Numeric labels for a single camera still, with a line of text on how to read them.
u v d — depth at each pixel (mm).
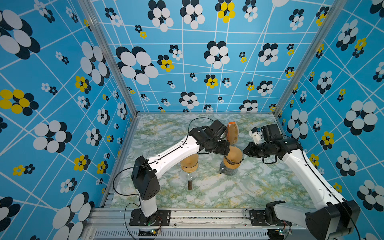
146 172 458
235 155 802
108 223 753
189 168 782
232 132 987
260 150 642
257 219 723
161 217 734
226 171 850
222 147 667
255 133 711
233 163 813
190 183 789
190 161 800
